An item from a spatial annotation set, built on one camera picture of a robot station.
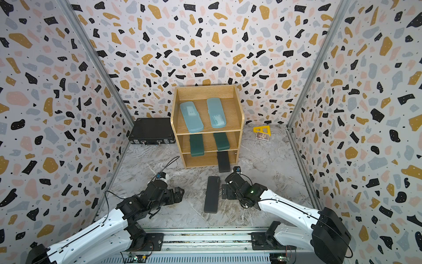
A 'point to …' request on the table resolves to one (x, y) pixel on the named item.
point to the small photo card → (262, 136)
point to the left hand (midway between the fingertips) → (179, 192)
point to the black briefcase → (152, 131)
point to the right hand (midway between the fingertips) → (229, 191)
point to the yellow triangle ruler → (261, 131)
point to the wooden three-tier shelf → (206, 120)
